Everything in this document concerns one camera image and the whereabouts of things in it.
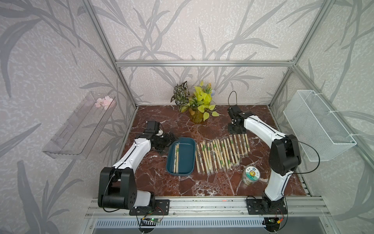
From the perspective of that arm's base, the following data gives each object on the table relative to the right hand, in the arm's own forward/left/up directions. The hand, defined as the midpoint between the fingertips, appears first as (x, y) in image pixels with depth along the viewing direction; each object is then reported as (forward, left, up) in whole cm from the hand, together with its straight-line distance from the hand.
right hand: (233, 130), depth 94 cm
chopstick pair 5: (-13, +9, -10) cm, 18 cm away
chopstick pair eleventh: (-6, -6, -9) cm, 12 cm away
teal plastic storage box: (-14, +34, -8) cm, 38 cm away
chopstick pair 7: (-10, +3, -9) cm, 14 cm away
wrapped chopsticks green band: (-15, +37, -9) cm, 41 cm away
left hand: (-10, +37, +3) cm, 38 cm away
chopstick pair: (-16, +24, -10) cm, 30 cm away
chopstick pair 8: (-10, -1, -9) cm, 13 cm away
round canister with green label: (-28, -5, -1) cm, 29 cm away
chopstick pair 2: (-16, +22, -9) cm, 28 cm away
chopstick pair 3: (-6, +20, -9) cm, 22 cm away
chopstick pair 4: (-14, +13, -9) cm, 21 cm away
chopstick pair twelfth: (-4, -11, -10) cm, 15 cm away
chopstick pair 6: (-13, +6, -10) cm, 17 cm away
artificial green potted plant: (+12, +23, +12) cm, 29 cm away
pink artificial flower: (+2, +73, +25) cm, 77 cm away
